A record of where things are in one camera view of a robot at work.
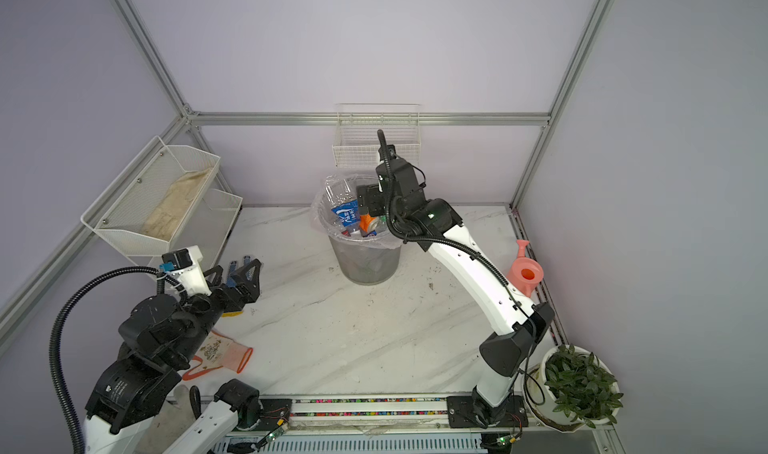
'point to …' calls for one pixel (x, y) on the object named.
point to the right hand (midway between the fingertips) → (375, 185)
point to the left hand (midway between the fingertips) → (241, 267)
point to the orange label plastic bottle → (368, 223)
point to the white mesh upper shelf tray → (152, 200)
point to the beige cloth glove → (167, 218)
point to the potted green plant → (572, 389)
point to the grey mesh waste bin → (365, 264)
